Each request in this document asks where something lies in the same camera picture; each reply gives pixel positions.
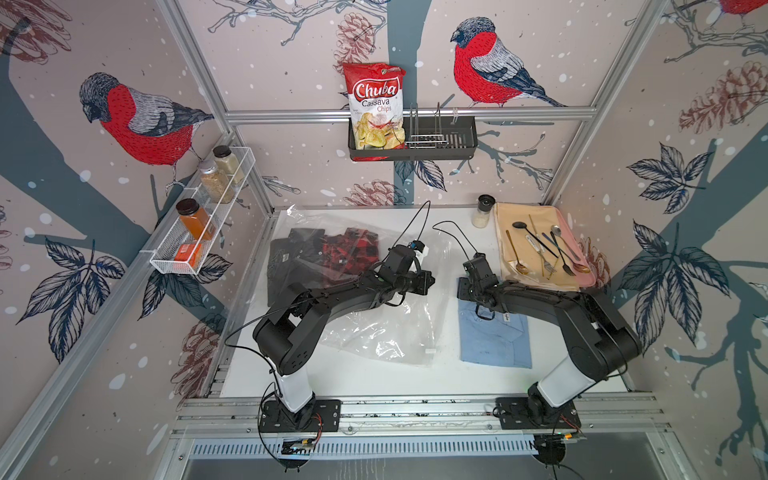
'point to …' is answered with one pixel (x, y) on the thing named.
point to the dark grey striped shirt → (293, 261)
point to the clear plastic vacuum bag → (394, 331)
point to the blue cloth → (494, 338)
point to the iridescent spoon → (556, 231)
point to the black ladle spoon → (524, 225)
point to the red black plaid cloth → (355, 251)
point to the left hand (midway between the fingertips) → (441, 276)
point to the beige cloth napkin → (539, 218)
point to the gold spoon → (519, 266)
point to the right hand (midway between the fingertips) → (465, 286)
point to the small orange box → (188, 252)
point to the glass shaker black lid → (485, 204)
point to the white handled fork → (540, 249)
